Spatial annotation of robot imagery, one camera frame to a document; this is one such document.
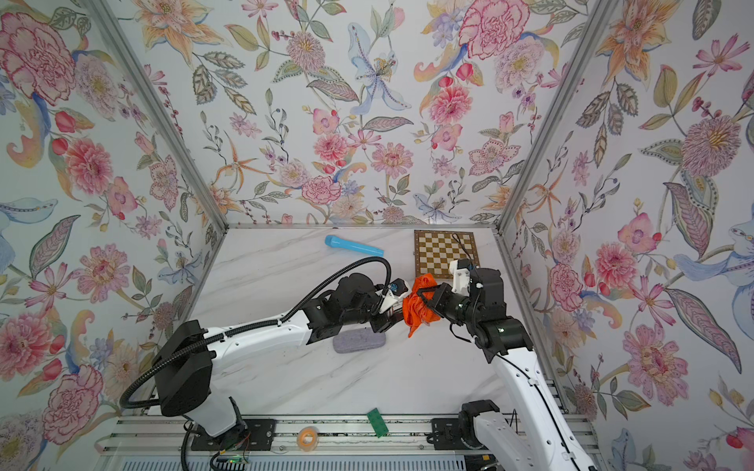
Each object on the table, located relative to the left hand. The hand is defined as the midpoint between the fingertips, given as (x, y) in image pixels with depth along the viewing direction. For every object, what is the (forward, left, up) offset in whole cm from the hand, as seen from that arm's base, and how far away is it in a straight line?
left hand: (407, 306), depth 76 cm
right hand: (+2, -2, +5) cm, 6 cm away
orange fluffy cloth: (-4, -2, +6) cm, 8 cm away
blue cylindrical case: (+37, +17, -19) cm, 45 cm away
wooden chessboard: (+35, -15, -20) cm, 43 cm away
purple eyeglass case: (-2, +15, -16) cm, 22 cm away
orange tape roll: (-25, +26, -18) cm, 40 cm away
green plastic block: (-23, +8, -18) cm, 31 cm away
